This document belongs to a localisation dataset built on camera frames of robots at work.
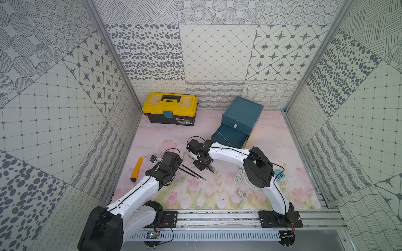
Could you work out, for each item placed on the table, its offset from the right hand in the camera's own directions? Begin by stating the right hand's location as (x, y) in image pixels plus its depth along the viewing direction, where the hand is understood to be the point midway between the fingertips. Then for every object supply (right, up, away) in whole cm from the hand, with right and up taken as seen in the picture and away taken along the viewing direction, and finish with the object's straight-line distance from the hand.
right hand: (204, 165), depth 91 cm
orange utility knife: (-39, -2, -2) cm, 40 cm away
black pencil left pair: (-6, -5, -3) cm, 9 cm away
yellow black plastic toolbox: (-22, +35, +9) cm, 42 cm away
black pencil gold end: (-7, -4, -1) cm, 8 cm away
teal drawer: (+17, +18, -1) cm, 25 cm away
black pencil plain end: (+4, -2, -1) cm, 5 cm away
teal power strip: (+43, -5, -6) cm, 44 cm away
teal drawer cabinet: (+22, +30, -2) cm, 38 cm away
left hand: (-16, +4, -5) cm, 17 cm away
